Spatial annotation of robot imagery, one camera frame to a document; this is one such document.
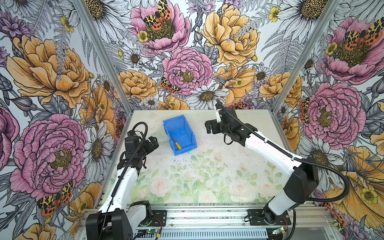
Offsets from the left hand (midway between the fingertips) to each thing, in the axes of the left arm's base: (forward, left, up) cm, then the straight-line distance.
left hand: (151, 146), depth 85 cm
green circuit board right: (-39, -63, -14) cm, 75 cm away
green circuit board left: (-38, -4, -14) cm, 40 cm away
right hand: (+7, -35, +9) cm, 37 cm away
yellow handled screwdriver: (+7, -14, -12) cm, 20 cm away
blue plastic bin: (+21, -13, -13) cm, 28 cm away
